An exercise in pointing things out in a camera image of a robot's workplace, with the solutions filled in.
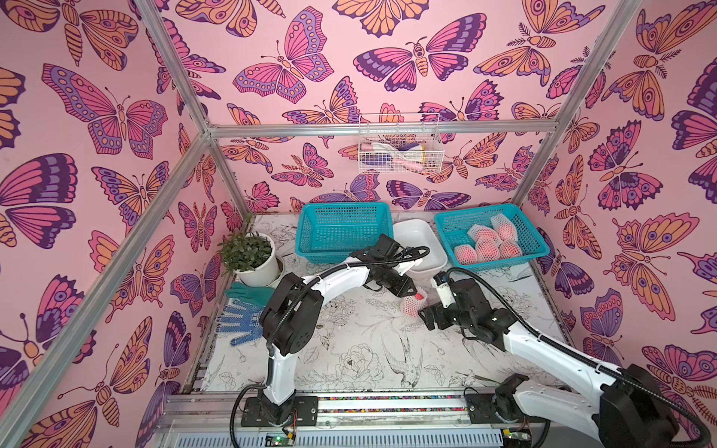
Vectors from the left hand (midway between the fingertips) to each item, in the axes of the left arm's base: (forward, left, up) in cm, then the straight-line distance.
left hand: (416, 290), depth 87 cm
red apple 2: (+15, -19, -1) cm, 24 cm away
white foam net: (+15, -19, -1) cm, 24 cm away
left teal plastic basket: (+32, +31, -10) cm, 45 cm away
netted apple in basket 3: (+18, -35, -3) cm, 40 cm away
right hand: (-4, -5, -1) cm, 6 cm away
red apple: (-2, -1, -1) cm, 2 cm away
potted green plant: (+7, +51, +8) cm, 52 cm away
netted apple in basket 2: (+28, -37, -2) cm, 47 cm away
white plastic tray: (+30, -4, -8) cm, 32 cm away
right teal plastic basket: (+32, -20, -8) cm, 38 cm away
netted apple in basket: (+20, -28, -1) cm, 34 cm away
